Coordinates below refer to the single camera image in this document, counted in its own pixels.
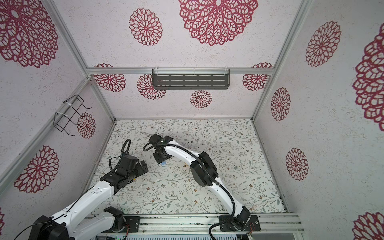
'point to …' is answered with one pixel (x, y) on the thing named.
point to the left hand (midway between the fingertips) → (140, 170)
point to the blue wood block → (163, 163)
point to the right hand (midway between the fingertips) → (160, 157)
